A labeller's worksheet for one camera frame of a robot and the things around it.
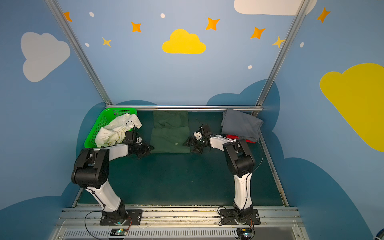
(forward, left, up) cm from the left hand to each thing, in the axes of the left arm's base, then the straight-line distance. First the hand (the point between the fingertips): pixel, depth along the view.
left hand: (155, 148), depth 98 cm
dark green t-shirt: (+14, -10, -1) cm, 17 cm away
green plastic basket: (+25, +41, +3) cm, 48 cm away
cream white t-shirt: (+8, +28, +5) cm, 30 cm away
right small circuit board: (-45, -51, -3) cm, 68 cm away
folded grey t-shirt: (+21, -61, +2) cm, 65 cm away
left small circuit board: (-46, +10, -2) cm, 47 cm away
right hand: (+1, -22, +1) cm, 22 cm away
